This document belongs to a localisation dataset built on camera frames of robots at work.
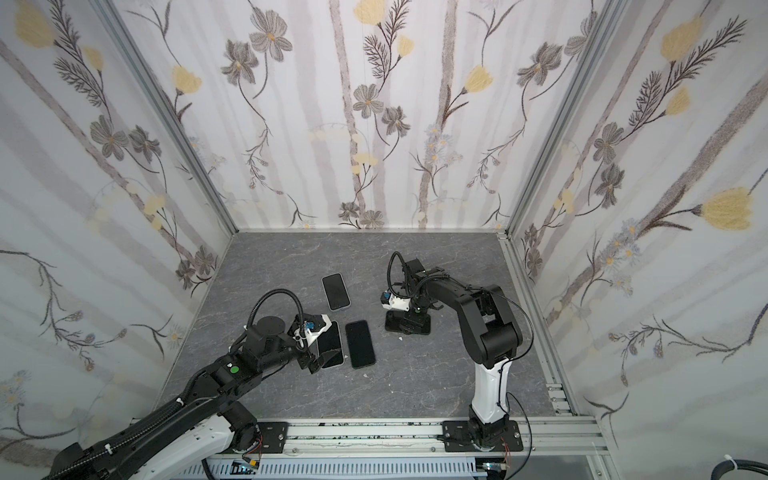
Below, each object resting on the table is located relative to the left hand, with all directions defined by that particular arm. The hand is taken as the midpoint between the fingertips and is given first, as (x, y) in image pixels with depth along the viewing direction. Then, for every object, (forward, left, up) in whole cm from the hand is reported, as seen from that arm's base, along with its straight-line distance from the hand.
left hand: (325, 325), depth 77 cm
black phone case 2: (+3, -23, -6) cm, 24 cm away
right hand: (+12, -24, -13) cm, 29 cm away
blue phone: (+3, -23, -6) cm, 24 cm away
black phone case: (+1, -8, -16) cm, 18 cm away
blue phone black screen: (+20, +1, -16) cm, 26 cm away
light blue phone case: (+13, -2, -16) cm, 21 cm away
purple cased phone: (+1, -9, -16) cm, 18 cm away
